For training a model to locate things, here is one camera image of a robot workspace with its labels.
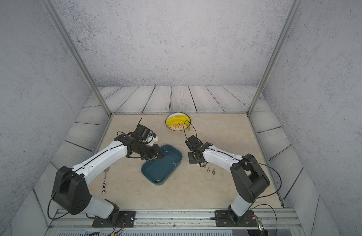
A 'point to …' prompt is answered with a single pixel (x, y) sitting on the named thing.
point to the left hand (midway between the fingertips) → (164, 157)
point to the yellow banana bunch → (180, 119)
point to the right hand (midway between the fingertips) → (195, 158)
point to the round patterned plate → (178, 127)
